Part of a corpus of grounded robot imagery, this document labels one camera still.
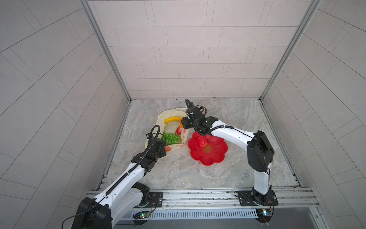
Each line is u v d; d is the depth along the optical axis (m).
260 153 0.49
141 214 0.65
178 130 0.93
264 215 0.68
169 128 0.97
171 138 0.89
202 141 0.87
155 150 0.63
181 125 0.79
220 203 0.71
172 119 0.99
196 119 0.65
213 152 0.88
